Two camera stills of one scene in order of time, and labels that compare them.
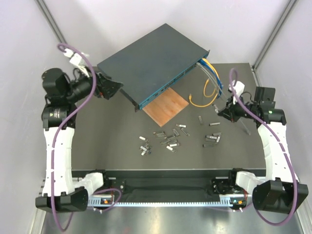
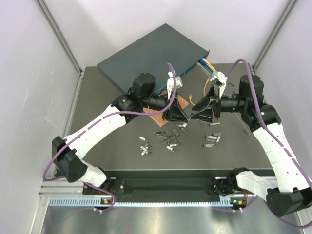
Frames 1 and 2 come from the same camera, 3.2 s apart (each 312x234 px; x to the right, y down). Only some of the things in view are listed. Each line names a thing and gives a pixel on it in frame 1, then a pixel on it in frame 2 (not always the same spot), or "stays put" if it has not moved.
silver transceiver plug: (144, 139) stays put
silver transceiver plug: (177, 144) stays put
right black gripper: (229, 111) → (206, 106)
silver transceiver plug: (175, 132) stays put
